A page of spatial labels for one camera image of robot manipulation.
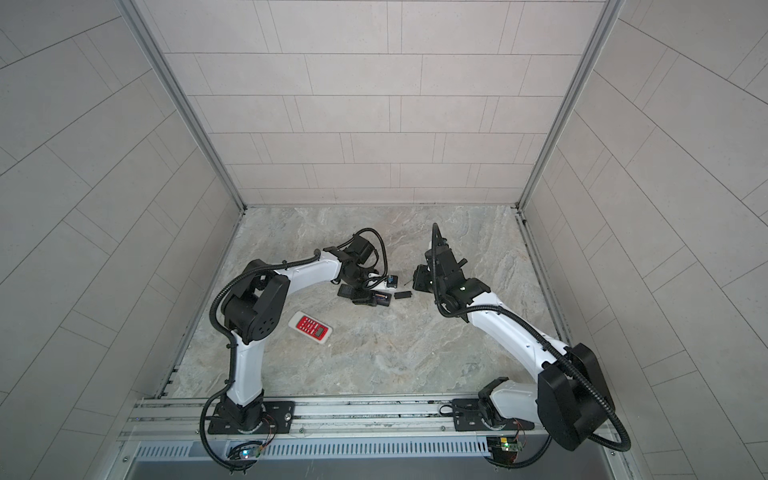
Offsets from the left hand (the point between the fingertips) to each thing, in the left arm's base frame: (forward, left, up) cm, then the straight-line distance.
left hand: (384, 286), depth 95 cm
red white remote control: (-14, +21, +2) cm, 25 cm away
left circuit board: (-43, +28, +5) cm, 51 cm away
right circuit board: (-42, -29, +1) cm, 51 cm away
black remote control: (-5, 0, +1) cm, 5 cm away
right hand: (-3, -9, +13) cm, 16 cm away
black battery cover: (-3, -6, 0) cm, 6 cm away
